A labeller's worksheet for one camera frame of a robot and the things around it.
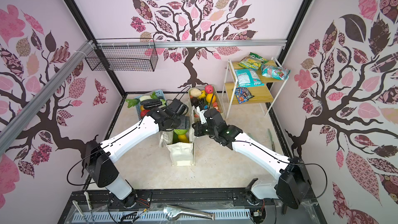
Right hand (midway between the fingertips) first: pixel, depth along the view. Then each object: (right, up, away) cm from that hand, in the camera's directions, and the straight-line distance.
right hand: (193, 123), depth 76 cm
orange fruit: (+9, +15, +31) cm, 35 cm away
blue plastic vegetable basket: (-28, +19, +36) cm, 50 cm away
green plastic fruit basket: (+6, +15, +34) cm, 38 cm away
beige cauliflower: (0, +19, +32) cm, 37 cm away
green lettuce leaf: (-42, +11, +24) cm, 50 cm away
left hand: (-7, -1, +6) cm, 9 cm away
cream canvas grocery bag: (-5, -14, -4) cm, 16 cm away
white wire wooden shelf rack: (+47, +17, +22) cm, 55 cm away
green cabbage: (-8, -5, +4) cm, 10 cm away
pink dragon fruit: (+9, +21, +34) cm, 41 cm away
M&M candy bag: (+31, +16, +19) cm, 40 cm away
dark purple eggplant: (-31, +11, +27) cm, 43 cm away
